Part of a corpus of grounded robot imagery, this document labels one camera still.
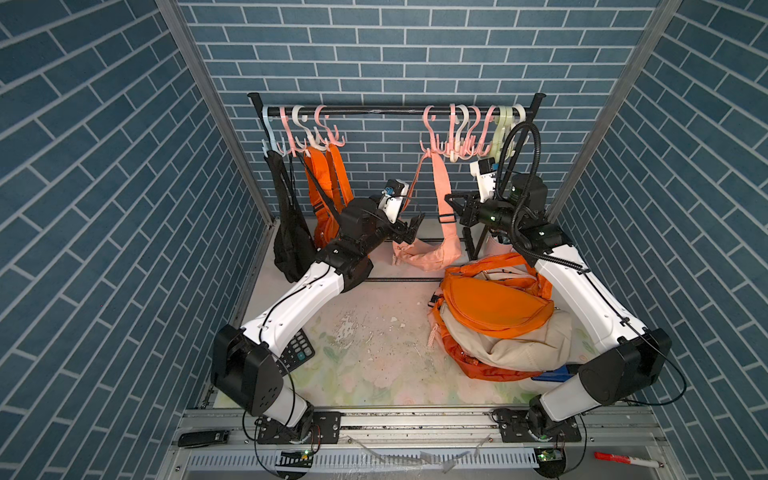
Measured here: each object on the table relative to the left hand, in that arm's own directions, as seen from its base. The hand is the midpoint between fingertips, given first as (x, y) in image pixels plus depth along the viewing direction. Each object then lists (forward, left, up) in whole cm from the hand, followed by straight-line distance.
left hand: (416, 206), depth 73 cm
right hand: (0, -8, +3) cm, 9 cm away
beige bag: (-28, -30, -17) cm, 45 cm away
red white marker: (-48, -50, -35) cm, 78 cm away
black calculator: (-23, +33, -36) cm, 54 cm away
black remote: (-44, +50, -34) cm, 75 cm away
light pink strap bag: (-2, -5, -15) cm, 16 cm away
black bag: (-3, +32, -14) cm, 35 cm away
